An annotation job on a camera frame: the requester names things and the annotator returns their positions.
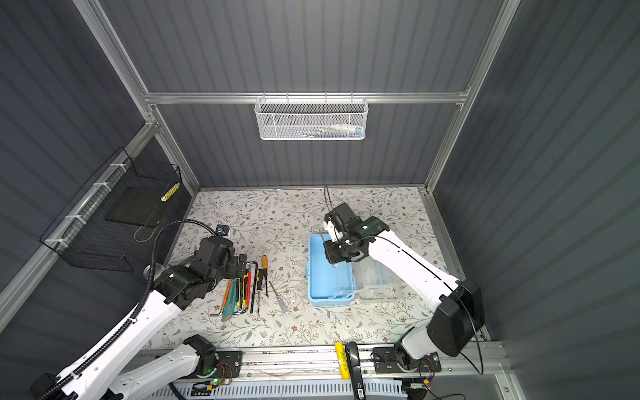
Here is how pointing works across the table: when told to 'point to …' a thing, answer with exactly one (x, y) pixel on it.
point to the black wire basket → (110, 224)
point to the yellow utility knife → (244, 289)
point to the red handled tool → (248, 288)
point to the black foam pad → (141, 204)
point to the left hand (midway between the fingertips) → (227, 256)
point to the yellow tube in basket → (171, 192)
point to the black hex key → (255, 282)
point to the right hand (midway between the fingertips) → (331, 256)
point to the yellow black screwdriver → (265, 262)
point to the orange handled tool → (226, 295)
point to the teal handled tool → (228, 307)
